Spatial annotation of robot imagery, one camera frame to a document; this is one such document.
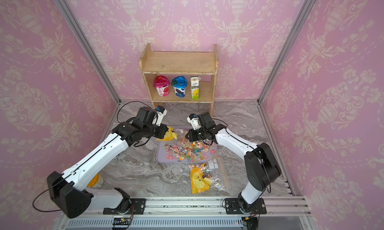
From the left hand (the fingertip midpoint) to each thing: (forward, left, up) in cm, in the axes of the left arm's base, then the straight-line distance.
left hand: (167, 129), depth 77 cm
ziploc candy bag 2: (-18, -22, -20) cm, 35 cm away
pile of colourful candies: (-1, -9, -20) cm, 22 cm away
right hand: (+1, -10, -9) cm, 13 cm away
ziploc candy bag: (0, -5, -6) cm, 8 cm away
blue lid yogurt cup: (+26, -5, +9) cm, 28 cm away
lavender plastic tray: (-3, +7, -23) cm, 24 cm away
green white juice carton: (+23, -14, +9) cm, 29 cm away
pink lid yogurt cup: (+26, +6, +9) cm, 28 cm away
